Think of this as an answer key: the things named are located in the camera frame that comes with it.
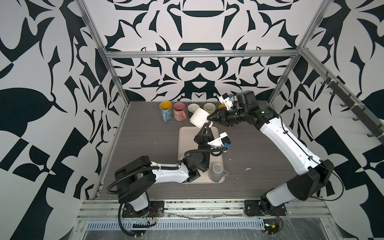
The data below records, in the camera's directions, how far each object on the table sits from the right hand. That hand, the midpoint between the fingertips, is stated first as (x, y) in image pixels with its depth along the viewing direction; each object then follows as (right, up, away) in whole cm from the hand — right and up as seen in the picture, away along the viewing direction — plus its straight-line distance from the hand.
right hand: (210, 118), depth 69 cm
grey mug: (+5, -27, +7) cm, 28 cm away
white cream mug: (-5, 0, +3) cm, 6 cm away
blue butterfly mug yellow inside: (-26, +7, +33) cm, 43 cm away
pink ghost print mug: (-16, +4, +32) cm, 36 cm away
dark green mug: (-9, +7, +33) cm, 34 cm away
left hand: (-3, -2, 0) cm, 4 cm away
